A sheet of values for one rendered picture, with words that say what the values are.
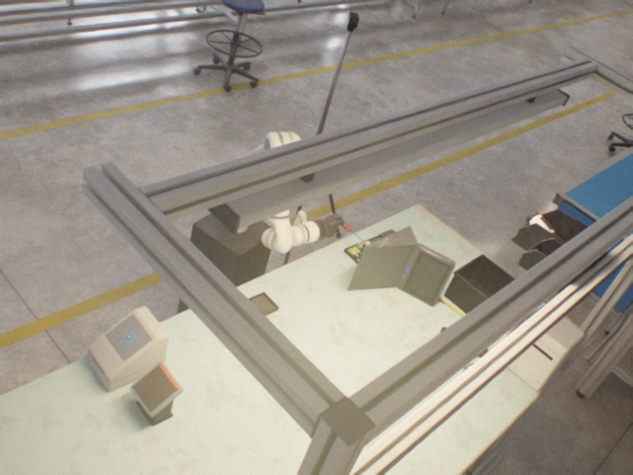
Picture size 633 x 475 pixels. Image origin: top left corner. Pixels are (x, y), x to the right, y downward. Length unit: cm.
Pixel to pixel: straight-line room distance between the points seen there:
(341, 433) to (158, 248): 34
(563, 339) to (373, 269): 66
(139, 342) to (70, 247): 197
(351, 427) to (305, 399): 6
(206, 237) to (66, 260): 123
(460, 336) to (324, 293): 139
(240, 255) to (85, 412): 96
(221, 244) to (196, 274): 175
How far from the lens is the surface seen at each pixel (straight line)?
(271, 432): 189
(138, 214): 93
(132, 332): 187
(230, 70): 550
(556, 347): 222
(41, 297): 351
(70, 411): 188
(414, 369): 86
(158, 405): 178
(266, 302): 219
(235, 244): 261
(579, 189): 377
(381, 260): 228
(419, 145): 143
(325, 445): 78
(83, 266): 367
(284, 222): 215
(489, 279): 258
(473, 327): 95
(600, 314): 236
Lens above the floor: 254
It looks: 37 degrees down
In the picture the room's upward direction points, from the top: 19 degrees clockwise
